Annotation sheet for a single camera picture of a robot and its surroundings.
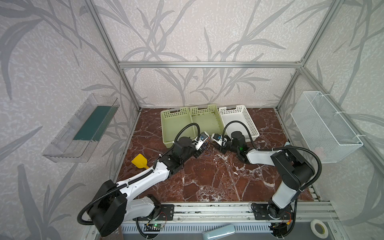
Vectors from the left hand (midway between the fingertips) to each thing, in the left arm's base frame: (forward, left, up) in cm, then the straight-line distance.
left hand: (203, 139), depth 80 cm
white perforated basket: (+7, -18, +9) cm, 21 cm away
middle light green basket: (+28, -5, -18) cm, 34 cm away
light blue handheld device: (-39, -7, -13) cm, 42 cm away
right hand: (+7, -7, -10) cm, 14 cm away
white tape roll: (-40, -55, -16) cm, 70 cm away
